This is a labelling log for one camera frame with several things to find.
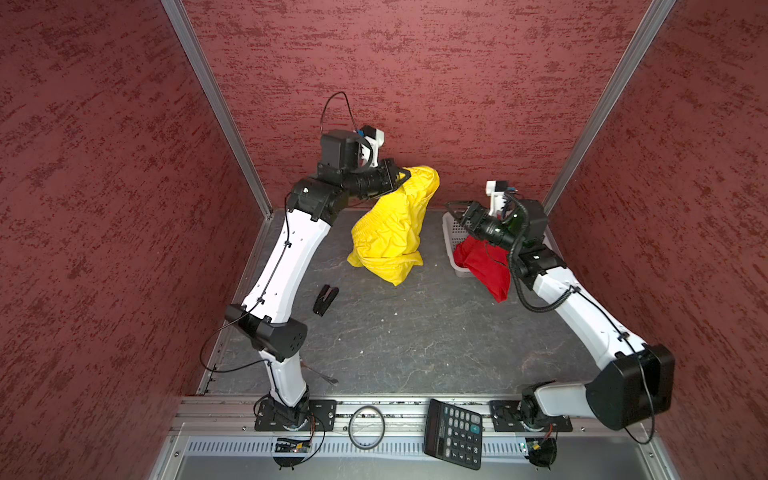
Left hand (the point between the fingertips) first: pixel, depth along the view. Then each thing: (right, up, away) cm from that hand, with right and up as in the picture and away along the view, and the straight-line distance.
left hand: (410, 182), depth 66 cm
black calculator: (+11, -61, +5) cm, 62 cm away
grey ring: (-6, -60, +6) cm, 61 cm away
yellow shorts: (-6, -12, +10) cm, 16 cm away
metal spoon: (-21, -52, +14) cm, 58 cm away
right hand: (+9, -7, +7) cm, 13 cm away
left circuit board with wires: (-30, -66, +6) cm, 73 cm away
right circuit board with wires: (+33, -66, +6) cm, 74 cm away
